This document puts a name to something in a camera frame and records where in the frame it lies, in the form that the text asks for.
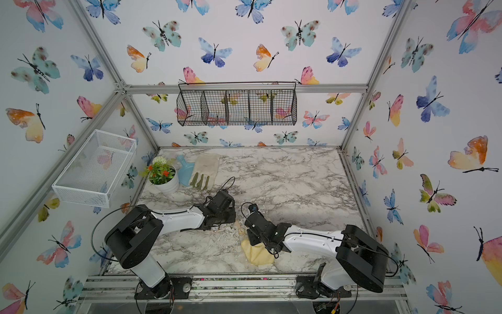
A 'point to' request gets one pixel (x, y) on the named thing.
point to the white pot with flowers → (163, 174)
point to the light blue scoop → (185, 171)
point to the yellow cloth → (257, 254)
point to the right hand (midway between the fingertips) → (252, 229)
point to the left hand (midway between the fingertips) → (237, 215)
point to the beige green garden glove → (206, 169)
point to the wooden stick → (241, 231)
